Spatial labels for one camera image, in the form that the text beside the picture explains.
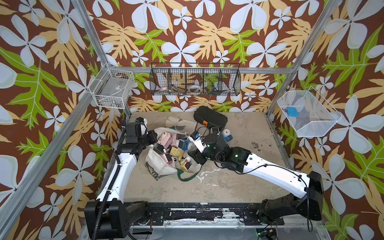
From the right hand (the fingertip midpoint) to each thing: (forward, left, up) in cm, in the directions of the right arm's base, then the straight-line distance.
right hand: (191, 148), depth 73 cm
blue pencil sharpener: (+21, -24, -17) cm, 36 cm away
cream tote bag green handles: (-6, +17, -8) cm, 20 cm away
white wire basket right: (+15, -66, +7) cm, 67 cm away
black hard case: (+38, -14, -19) cm, 45 cm away
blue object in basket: (+25, -60, +1) cm, 65 cm away
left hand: (+12, +19, -1) cm, 22 cm away
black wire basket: (+49, -3, +8) cm, 49 cm away
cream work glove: (+35, +8, -22) cm, 42 cm away
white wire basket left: (+34, +47, +11) cm, 59 cm away
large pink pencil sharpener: (+10, +15, -6) cm, 19 cm away
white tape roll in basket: (+45, -3, +4) cm, 45 cm away
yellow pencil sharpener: (+5, +10, -12) cm, 16 cm away
